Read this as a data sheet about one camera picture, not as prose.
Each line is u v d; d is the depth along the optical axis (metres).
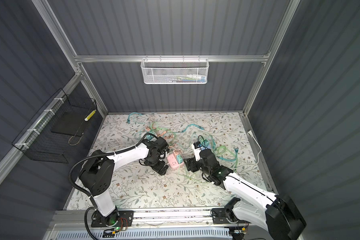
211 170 0.63
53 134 0.72
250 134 1.08
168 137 1.05
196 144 0.72
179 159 0.81
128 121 1.15
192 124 1.13
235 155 0.96
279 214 0.40
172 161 0.91
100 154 0.50
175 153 0.89
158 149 0.73
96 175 0.48
